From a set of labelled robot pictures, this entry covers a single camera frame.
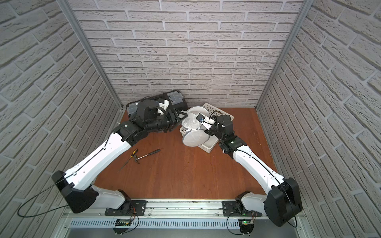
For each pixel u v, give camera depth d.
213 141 0.91
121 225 0.71
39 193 0.61
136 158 0.90
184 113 0.65
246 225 0.70
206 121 0.64
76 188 0.39
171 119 0.58
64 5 0.69
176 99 1.00
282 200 0.39
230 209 0.74
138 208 0.74
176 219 0.71
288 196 0.39
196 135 0.77
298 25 0.74
